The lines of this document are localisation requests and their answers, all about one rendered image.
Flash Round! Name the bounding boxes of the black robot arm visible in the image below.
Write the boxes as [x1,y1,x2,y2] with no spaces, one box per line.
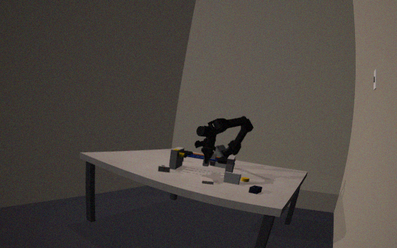
[195,116,254,157]

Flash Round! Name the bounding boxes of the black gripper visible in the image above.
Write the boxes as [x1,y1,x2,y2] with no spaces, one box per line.
[201,137,216,164]

